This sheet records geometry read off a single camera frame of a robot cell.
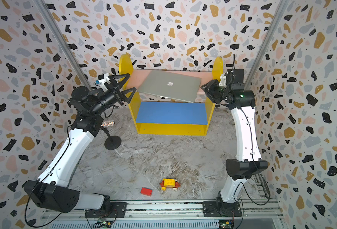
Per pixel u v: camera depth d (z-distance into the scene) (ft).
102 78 1.92
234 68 1.64
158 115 3.19
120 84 1.73
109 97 1.80
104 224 2.31
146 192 2.57
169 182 2.55
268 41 2.71
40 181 1.27
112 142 3.20
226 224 2.35
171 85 2.46
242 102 1.54
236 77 1.64
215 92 2.01
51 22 2.43
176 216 2.41
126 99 2.05
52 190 1.23
